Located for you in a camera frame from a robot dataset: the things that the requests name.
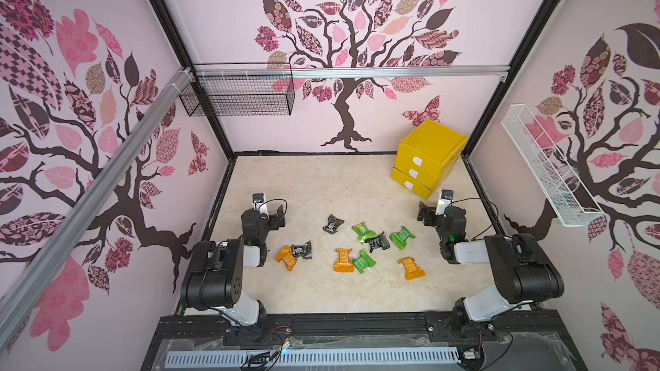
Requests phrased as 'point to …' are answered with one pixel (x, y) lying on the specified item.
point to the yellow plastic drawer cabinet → (425, 158)
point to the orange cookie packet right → (412, 272)
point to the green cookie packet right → (400, 237)
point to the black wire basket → (239, 89)
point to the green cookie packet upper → (363, 233)
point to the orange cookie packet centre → (344, 264)
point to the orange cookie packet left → (286, 256)
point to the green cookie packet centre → (363, 261)
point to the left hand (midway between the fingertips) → (269, 210)
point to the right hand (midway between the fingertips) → (432, 204)
